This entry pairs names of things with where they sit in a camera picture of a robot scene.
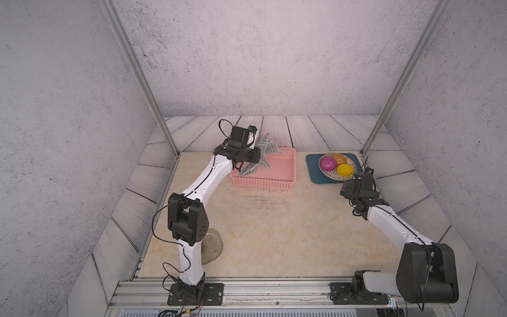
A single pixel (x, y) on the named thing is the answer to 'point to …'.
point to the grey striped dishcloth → (267, 146)
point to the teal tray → (313, 175)
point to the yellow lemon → (344, 170)
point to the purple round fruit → (328, 163)
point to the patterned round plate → (333, 174)
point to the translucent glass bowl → (212, 246)
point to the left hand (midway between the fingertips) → (262, 152)
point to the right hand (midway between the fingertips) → (359, 187)
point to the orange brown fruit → (340, 159)
